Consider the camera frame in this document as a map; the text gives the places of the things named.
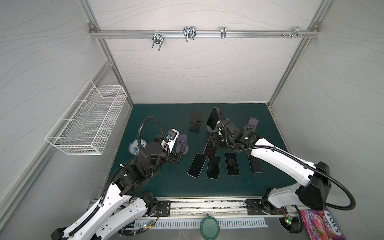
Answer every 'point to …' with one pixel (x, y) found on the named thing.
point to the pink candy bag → (321, 225)
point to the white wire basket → (85, 127)
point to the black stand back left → (194, 125)
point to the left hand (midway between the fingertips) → (177, 138)
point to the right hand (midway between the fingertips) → (212, 136)
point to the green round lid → (210, 228)
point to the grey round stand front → (252, 125)
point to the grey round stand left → (182, 146)
